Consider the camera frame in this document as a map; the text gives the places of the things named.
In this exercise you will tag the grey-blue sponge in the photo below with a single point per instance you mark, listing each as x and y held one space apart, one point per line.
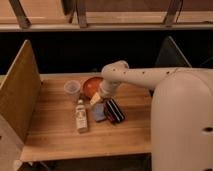
98 112

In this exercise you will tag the left wooden side panel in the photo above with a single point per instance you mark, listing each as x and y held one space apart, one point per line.
19 90

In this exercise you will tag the wooden shelf rail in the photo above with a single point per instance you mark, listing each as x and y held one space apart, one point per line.
104 15

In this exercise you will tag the black white striped eraser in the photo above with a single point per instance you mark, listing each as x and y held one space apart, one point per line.
113 112

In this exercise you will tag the small white bottle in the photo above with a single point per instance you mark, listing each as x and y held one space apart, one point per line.
81 117

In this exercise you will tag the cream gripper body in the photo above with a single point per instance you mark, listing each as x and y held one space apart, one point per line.
96 98

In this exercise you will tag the right dark side panel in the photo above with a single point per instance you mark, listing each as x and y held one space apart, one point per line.
170 55

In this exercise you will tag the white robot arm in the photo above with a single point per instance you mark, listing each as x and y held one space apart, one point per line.
181 112

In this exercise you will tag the clear plastic cup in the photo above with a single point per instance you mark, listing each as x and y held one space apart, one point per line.
73 88

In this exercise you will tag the orange ceramic bowl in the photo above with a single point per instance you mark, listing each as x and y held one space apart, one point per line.
91 86

